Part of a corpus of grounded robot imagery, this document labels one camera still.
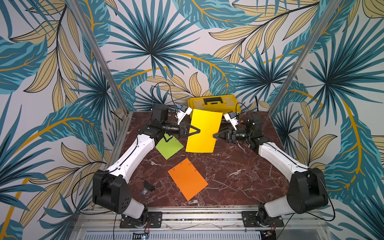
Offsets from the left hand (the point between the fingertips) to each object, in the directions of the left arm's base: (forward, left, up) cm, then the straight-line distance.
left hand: (197, 133), depth 68 cm
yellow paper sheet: (+5, -5, +1) cm, 7 cm away
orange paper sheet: (-9, +4, -34) cm, 35 cm away
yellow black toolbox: (+36, -19, -14) cm, 43 cm away
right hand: (+2, -8, -5) cm, 10 cm away
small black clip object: (-14, +27, -33) cm, 45 cm away
